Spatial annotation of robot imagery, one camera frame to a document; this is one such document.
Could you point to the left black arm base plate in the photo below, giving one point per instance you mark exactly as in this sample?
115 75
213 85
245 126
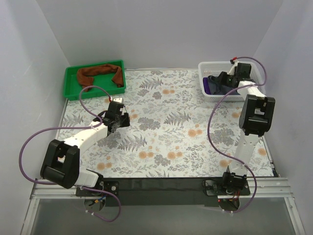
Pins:
110 186

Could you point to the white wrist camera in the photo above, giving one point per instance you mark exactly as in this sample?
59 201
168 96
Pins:
119 100
234 63

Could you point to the orange brown towel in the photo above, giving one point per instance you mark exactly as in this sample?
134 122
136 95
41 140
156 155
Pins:
85 76

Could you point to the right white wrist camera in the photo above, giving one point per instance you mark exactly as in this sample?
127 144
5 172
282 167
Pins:
234 63

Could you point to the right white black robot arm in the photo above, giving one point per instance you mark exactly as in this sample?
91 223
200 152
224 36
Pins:
255 120

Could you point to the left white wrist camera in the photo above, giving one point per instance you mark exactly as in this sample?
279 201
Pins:
119 100

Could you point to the purple towel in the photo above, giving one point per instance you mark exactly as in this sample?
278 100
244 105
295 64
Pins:
206 85

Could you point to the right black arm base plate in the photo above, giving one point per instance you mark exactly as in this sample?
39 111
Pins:
215 188

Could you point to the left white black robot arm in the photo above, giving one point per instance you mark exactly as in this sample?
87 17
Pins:
62 160

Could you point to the green plastic tray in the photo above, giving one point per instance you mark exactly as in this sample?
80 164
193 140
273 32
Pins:
72 88

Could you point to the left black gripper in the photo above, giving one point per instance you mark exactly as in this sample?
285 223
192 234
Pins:
121 120

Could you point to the white plastic basket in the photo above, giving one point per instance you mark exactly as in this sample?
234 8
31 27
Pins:
214 68

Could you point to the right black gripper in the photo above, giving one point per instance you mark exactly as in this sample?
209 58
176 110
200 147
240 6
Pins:
225 79

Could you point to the floral table mat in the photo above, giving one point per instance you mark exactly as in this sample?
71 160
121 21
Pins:
174 132

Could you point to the grey blue towel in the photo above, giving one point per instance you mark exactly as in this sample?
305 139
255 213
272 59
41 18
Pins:
216 88

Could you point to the aluminium frame rail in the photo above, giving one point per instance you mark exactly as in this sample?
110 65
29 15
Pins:
165 206

